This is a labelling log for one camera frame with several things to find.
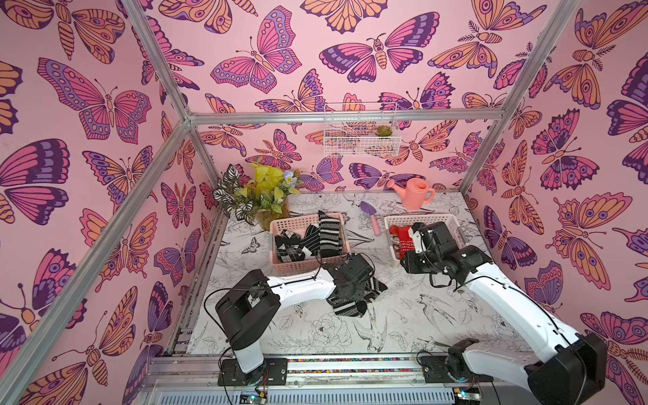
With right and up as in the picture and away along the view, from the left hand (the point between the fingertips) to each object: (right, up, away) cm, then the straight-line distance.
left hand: (361, 291), depth 86 cm
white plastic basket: (+39, +24, +15) cm, 48 cm away
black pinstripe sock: (-18, +16, +14) cm, 28 cm away
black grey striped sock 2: (-5, -5, -2) cm, 7 cm away
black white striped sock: (-11, +18, +13) cm, 24 cm away
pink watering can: (+26, +35, +20) cm, 48 cm away
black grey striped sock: (+5, 0, +3) cm, 6 cm away
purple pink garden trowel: (+8, +29, +27) cm, 40 cm away
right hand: (+14, +12, -6) cm, 19 cm away
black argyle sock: (-27, +14, +14) cm, 33 cm away
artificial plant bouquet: (-37, +33, +11) cm, 51 cm away
